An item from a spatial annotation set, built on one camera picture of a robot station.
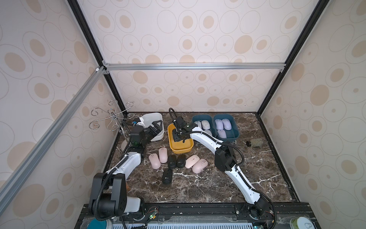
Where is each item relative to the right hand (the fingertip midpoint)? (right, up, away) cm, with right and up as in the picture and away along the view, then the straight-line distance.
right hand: (182, 134), depth 102 cm
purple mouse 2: (+34, +8, +7) cm, 36 cm away
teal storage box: (+19, +13, +8) cm, 24 cm away
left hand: (-11, +8, -19) cm, 23 cm away
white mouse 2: (+18, +7, +7) cm, 20 cm away
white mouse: (+13, +8, +8) cm, 17 cm away
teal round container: (-39, -39, -37) cm, 66 cm away
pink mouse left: (-12, -12, -10) cm, 20 cm away
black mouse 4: (-8, -24, -18) cm, 31 cm away
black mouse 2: (-6, -16, -12) cm, 21 cm away
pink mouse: (+6, -15, -11) cm, 20 cm away
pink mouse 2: (+11, -18, -13) cm, 25 cm away
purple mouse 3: (+29, +1, +1) cm, 29 cm away
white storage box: (-27, +12, +12) cm, 32 cm away
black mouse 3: (0, -16, -12) cm, 20 cm away
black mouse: (-2, -2, -12) cm, 13 cm away
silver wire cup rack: (-34, +10, -26) cm, 45 cm away
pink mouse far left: (-17, -16, -12) cm, 27 cm away
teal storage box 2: (+37, 0, +3) cm, 37 cm away
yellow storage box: (-2, -7, -10) cm, 13 cm away
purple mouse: (+28, +8, +6) cm, 30 cm away
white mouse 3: (+19, +2, +4) cm, 20 cm away
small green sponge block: (+52, -5, -4) cm, 52 cm away
